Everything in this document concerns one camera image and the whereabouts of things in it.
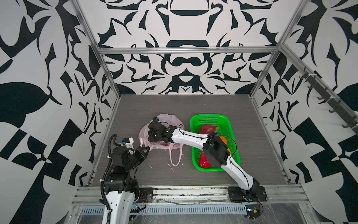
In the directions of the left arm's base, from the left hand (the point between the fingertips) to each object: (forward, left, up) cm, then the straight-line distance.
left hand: (149, 146), depth 76 cm
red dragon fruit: (+14, -34, -7) cm, 37 cm away
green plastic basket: (+14, -47, -8) cm, 50 cm away
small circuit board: (-29, -52, -16) cm, 62 cm away
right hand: (+12, +3, -10) cm, 15 cm away
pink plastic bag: (0, -14, -5) cm, 15 cm away
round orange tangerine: (+8, -44, -10) cm, 46 cm away
